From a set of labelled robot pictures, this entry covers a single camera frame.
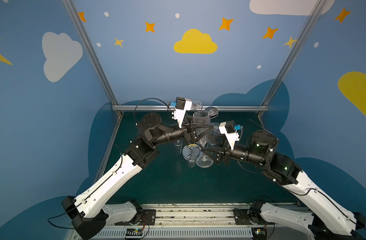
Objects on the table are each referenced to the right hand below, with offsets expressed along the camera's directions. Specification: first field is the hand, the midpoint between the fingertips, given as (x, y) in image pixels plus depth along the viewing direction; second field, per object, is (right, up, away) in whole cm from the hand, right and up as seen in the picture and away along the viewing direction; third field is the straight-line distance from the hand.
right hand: (208, 141), depth 55 cm
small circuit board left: (-34, -47, +18) cm, 61 cm away
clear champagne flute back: (-3, +17, +23) cm, 29 cm away
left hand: (-1, +8, -5) cm, 9 cm away
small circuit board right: (+29, -48, +18) cm, 58 cm away
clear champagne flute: (+6, +14, +21) cm, 26 cm away
